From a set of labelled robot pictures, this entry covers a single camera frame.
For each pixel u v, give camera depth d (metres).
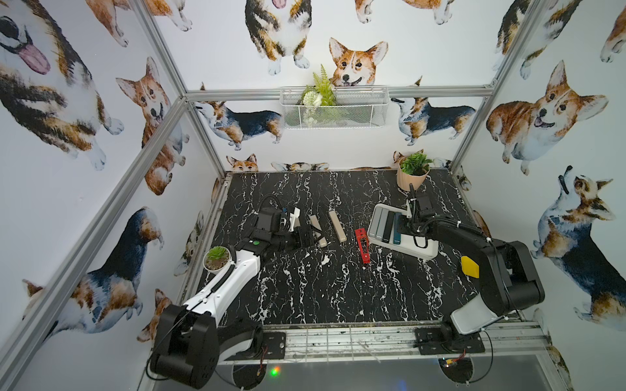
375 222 0.98
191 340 0.40
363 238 0.98
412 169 1.04
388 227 0.98
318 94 0.82
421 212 0.73
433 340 0.73
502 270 0.45
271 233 0.64
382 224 0.98
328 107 0.86
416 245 0.81
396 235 0.95
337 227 0.99
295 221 0.76
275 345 0.73
